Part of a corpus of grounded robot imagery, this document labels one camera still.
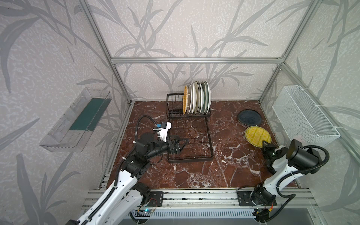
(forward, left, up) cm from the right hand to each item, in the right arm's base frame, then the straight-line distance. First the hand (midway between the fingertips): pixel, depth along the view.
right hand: (262, 140), depth 94 cm
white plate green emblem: (+8, +47, +33) cm, 58 cm away
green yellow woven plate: (+5, +2, -2) cm, 6 cm away
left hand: (-13, +52, +25) cm, 60 cm away
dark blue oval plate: (+21, +2, -1) cm, 21 cm away
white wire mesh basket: (-5, -6, +30) cm, 31 cm away
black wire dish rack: (+12, +46, 0) cm, 47 cm away
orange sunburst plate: (+8, +49, +32) cm, 59 cm away
